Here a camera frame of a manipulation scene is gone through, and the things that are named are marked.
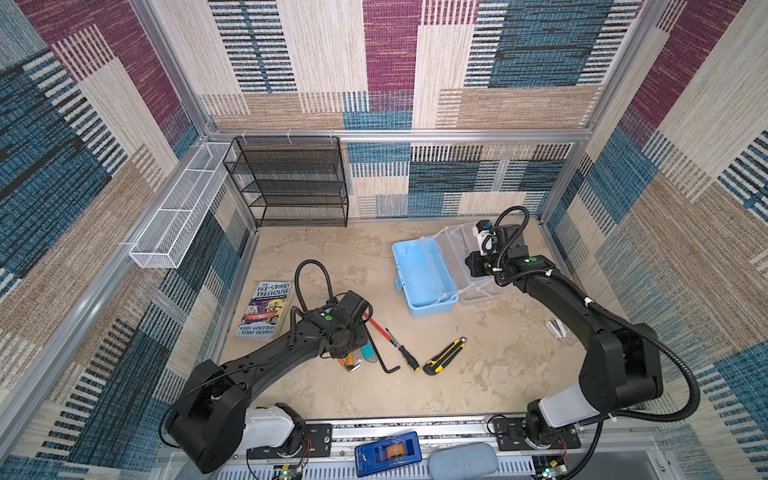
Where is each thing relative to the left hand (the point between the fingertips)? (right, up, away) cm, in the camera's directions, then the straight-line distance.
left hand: (362, 336), depth 84 cm
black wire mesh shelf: (-28, +49, +27) cm, 63 cm away
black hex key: (+5, -7, +1) cm, 9 cm away
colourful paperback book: (-30, +5, +10) cm, 32 cm away
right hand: (+31, +20, +4) cm, 37 cm away
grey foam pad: (+24, -23, -16) cm, 37 cm away
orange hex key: (-6, -7, +1) cm, 9 cm away
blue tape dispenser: (+7, -21, -17) cm, 28 cm away
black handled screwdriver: (+13, -6, +2) cm, 14 cm away
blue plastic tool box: (+19, +15, +17) cm, 30 cm away
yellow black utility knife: (+21, -7, +1) cm, 22 cm away
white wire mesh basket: (-44, +27, -14) cm, 54 cm away
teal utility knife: (+2, -6, +3) cm, 7 cm away
